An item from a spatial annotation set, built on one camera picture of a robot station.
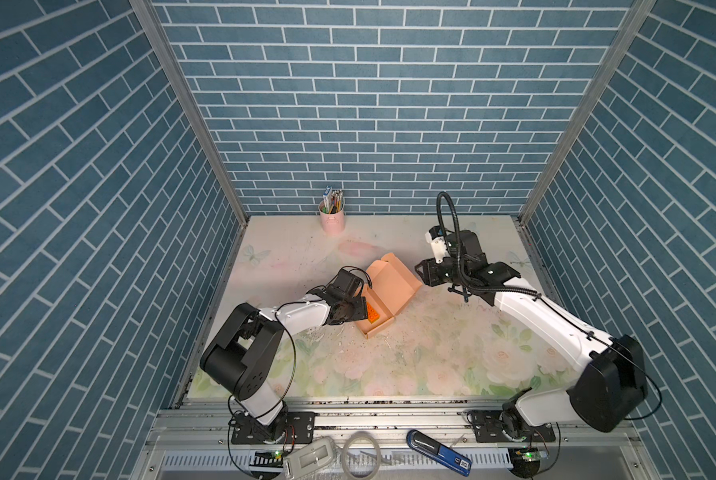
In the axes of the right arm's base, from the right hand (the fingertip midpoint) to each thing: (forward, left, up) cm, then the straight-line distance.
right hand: (419, 262), depth 83 cm
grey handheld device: (-45, +24, -18) cm, 54 cm away
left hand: (-7, +16, -18) cm, 25 cm away
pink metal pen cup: (+26, +30, -9) cm, 41 cm away
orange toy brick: (-8, +12, -18) cm, 23 cm away
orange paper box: (0, +7, -13) cm, 15 cm away
